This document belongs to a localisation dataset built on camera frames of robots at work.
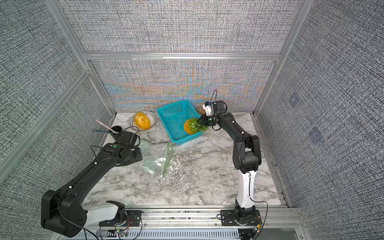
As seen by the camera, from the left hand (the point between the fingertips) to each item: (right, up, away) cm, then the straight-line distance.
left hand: (141, 155), depth 83 cm
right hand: (+33, +23, +12) cm, 42 cm away
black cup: (-19, +14, +15) cm, 28 cm away
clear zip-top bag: (+6, -5, +11) cm, 13 cm away
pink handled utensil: (-27, +16, +14) cm, 35 cm away
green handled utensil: (-27, +13, +9) cm, 32 cm away
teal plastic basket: (+13, +23, +33) cm, 43 cm away
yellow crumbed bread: (-8, +20, +23) cm, 32 cm away
